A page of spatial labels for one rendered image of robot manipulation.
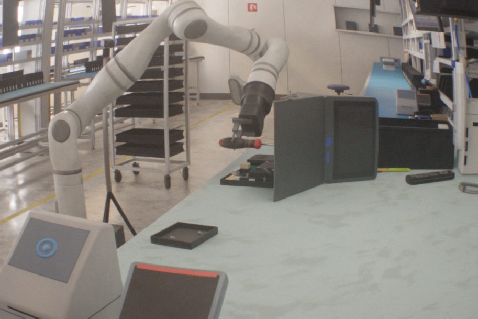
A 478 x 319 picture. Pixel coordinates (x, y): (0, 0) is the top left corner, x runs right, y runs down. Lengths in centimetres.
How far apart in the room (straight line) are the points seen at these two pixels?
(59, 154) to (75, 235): 90
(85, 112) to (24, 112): 635
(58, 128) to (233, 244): 65
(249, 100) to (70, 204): 53
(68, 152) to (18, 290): 95
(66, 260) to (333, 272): 45
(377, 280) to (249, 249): 30
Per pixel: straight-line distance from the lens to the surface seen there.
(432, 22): 267
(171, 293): 62
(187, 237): 115
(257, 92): 160
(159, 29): 158
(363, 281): 91
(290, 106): 140
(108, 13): 838
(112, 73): 155
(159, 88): 577
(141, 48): 156
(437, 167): 171
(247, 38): 166
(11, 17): 607
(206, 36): 156
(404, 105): 353
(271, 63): 169
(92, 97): 160
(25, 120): 798
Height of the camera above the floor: 135
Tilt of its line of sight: 9 degrees down
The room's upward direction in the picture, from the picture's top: 1 degrees counter-clockwise
